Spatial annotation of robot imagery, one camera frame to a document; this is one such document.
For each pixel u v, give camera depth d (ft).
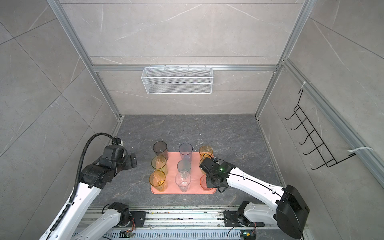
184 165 2.91
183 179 3.02
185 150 2.91
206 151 3.12
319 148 2.09
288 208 1.29
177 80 3.30
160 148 2.72
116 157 1.79
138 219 2.40
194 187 2.79
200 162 3.05
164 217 2.49
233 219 2.42
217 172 1.81
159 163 2.84
